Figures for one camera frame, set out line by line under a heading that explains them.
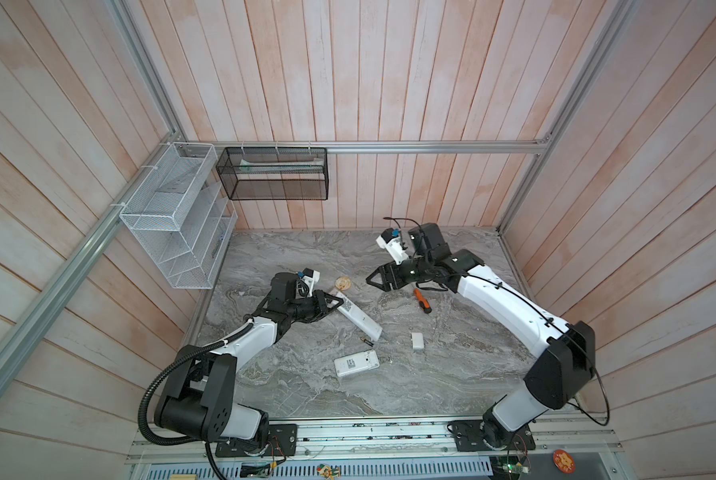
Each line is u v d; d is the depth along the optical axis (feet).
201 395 1.41
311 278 2.68
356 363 2.77
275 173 3.41
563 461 2.31
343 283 3.41
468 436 2.41
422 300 3.21
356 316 2.79
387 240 2.33
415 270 2.18
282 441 2.40
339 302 2.74
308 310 2.52
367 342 2.96
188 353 1.48
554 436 2.50
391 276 2.25
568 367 1.40
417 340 2.97
